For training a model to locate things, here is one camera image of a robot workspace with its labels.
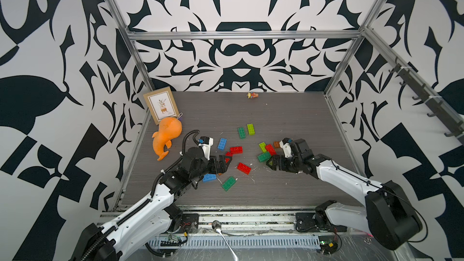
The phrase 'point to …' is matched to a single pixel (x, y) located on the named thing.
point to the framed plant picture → (161, 104)
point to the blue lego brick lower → (209, 176)
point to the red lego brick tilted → (228, 154)
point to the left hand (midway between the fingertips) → (223, 154)
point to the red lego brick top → (237, 150)
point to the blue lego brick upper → (222, 143)
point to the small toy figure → (252, 95)
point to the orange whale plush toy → (170, 128)
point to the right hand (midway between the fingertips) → (272, 161)
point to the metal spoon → (217, 226)
